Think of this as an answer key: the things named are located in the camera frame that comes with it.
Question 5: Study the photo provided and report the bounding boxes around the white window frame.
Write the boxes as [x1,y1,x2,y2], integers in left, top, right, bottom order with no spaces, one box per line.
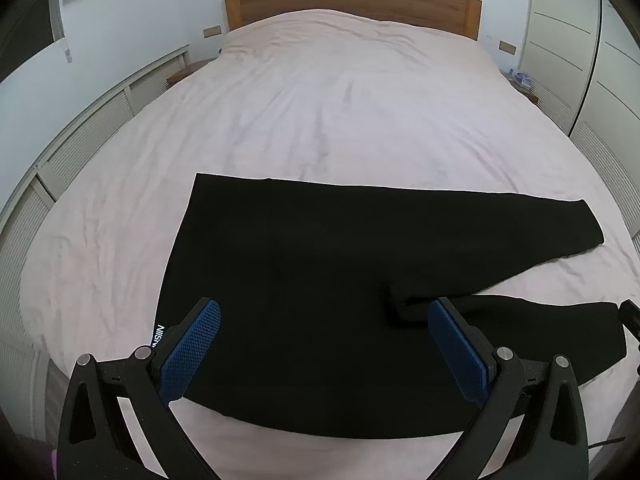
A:
[47,0,71,63]

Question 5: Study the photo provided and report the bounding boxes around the wooden nightstand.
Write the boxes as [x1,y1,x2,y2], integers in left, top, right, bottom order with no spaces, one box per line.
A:
[166,58,216,85]
[500,67,542,106]

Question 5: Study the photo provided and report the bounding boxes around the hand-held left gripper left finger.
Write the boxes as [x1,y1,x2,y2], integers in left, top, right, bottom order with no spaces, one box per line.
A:
[57,297,222,480]

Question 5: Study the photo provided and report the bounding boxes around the black pants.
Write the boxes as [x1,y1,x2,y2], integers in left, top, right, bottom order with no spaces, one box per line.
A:
[150,172,628,438]

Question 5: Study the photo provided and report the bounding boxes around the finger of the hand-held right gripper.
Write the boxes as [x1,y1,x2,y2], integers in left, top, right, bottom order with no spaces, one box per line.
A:
[618,299,640,347]

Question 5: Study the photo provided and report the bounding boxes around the white wardrobe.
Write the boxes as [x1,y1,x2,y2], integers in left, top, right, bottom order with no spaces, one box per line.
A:
[517,0,640,241]

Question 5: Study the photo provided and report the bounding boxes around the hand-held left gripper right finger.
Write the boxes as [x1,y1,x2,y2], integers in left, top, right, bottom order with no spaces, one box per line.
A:
[427,298,591,480]

